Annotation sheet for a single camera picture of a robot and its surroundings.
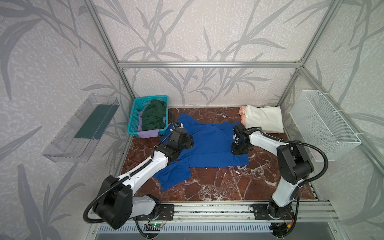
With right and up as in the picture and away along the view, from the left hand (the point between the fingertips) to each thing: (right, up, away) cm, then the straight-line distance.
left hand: (191, 134), depth 85 cm
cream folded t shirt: (+55, +9, +23) cm, 60 cm away
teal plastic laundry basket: (-43, +20, +30) cm, 56 cm away
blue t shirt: (+13, -10, +13) cm, 21 cm away
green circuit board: (-18, -44, -13) cm, 49 cm away
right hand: (+26, -10, +9) cm, 30 cm away
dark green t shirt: (-28, +11, +21) cm, 37 cm away
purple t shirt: (-28, 0, +8) cm, 29 cm away
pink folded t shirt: (+37, +10, +25) cm, 46 cm away
